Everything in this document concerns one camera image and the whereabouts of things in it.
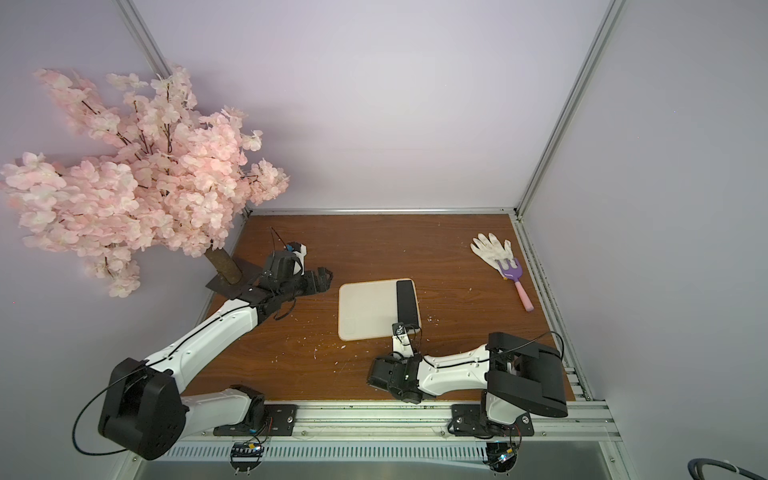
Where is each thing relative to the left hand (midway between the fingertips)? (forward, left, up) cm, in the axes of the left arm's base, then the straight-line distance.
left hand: (321, 274), depth 85 cm
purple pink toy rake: (+10, -63, -13) cm, 65 cm away
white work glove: (+19, -57, -13) cm, 61 cm away
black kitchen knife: (-5, -26, -14) cm, 29 cm away
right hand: (-17, -23, -14) cm, 32 cm away
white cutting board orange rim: (-4, -13, -14) cm, 20 cm away
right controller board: (-41, -48, -15) cm, 65 cm away
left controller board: (-42, +15, -17) cm, 48 cm away
